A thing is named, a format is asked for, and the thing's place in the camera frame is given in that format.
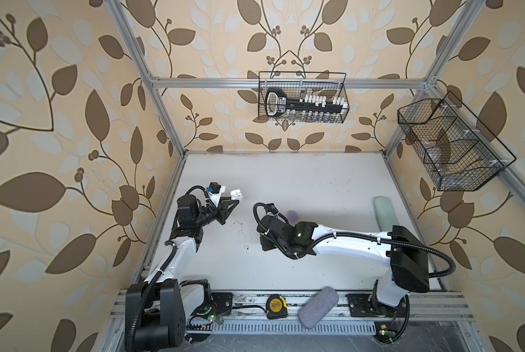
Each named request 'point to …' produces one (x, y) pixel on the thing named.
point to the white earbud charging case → (236, 194)
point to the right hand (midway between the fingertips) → (262, 238)
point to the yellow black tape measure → (276, 307)
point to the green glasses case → (385, 213)
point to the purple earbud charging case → (292, 215)
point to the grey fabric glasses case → (316, 310)
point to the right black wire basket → (460, 152)
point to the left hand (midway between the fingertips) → (235, 199)
